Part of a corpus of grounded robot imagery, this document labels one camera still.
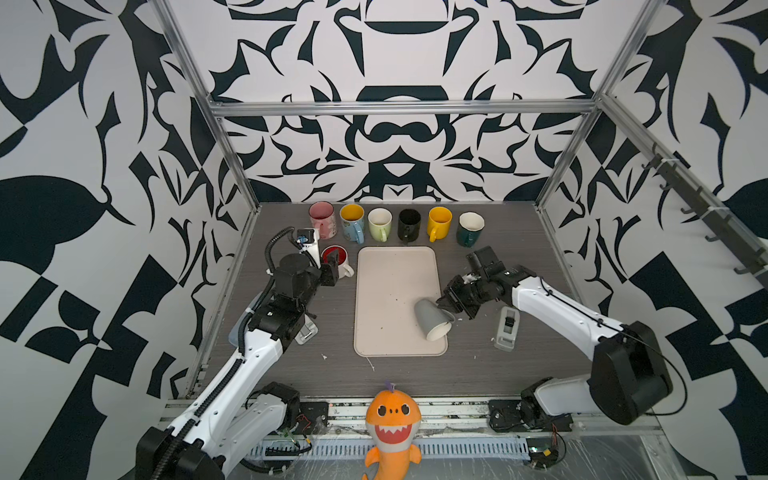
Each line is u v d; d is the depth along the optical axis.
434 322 0.83
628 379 0.42
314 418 0.74
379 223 1.02
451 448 0.71
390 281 0.99
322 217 1.02
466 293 0.74
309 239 0.64
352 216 1.06
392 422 0.66
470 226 1.04
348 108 0.95
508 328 0.86
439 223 1.04
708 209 0.59
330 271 0.67
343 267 0.94
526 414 0.67
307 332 0.87
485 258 0.69
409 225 1.02
